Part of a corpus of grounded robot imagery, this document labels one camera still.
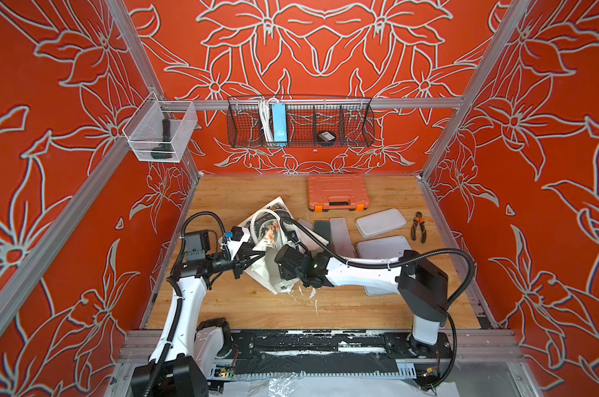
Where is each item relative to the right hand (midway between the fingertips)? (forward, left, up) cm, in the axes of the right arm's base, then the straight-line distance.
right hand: (285, 259), depth 85 cm
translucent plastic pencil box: (+10, -21, -5) cm, 24 cm away
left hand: (-3, +7, +11) cm, 13 cm away
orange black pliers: (+22, -55, -5) cm, 59 cm away
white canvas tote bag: (+3, +3, +15) cm, 16 cm away
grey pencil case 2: (+7, -37, -4) cm, 38 cm away
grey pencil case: (+19, -38, -4) cm, 42 cm away
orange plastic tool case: (+34, -21, -2) cm, 40 cm away
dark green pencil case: (+17, -14, -7) cm, 23 cm away
